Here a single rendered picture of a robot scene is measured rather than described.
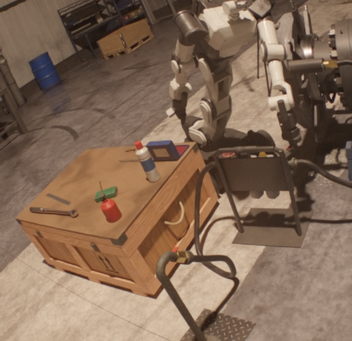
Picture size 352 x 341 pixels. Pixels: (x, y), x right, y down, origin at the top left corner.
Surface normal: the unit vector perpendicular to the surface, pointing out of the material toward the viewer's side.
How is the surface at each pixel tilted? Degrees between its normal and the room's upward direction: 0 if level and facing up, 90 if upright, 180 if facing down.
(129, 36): 90
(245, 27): 93
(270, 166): 90
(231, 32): 93
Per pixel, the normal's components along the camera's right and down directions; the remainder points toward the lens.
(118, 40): -0.47, 0.58
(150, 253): 0.79, -0.02
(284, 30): -0.58, -0.40
